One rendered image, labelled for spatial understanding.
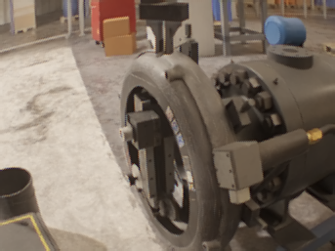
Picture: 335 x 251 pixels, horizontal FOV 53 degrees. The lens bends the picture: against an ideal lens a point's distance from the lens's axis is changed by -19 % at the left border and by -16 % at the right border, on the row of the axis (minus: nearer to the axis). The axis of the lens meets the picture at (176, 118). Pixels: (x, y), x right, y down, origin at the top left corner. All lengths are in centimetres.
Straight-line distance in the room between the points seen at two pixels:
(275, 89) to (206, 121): 37
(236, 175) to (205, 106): 22
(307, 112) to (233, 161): 49
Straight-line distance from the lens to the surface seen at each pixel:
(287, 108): 129
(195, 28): 520
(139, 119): 119
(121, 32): 571
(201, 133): 102
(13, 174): 204
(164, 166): 139
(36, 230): 157
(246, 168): 94
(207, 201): 105
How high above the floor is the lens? 125
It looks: 22 degrees down
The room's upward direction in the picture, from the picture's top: 3 degrees counter-clockwise
